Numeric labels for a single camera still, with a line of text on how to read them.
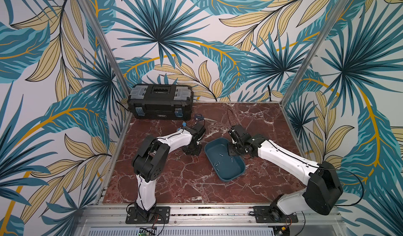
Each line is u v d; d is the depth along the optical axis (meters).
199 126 0.79
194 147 0.82
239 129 0.65
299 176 0.46
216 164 0.89
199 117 1.10
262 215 0.73
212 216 0.75
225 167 0.88
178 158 0.92
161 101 0.96
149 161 0.50
